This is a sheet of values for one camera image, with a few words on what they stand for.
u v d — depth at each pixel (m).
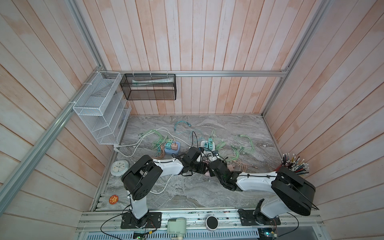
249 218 0.73
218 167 0.67
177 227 0.68
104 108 0.72
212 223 0.69
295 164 0.73
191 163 0.73
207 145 0.93
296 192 0.46
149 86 1.04
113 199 0.80
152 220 0.73
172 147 0.95
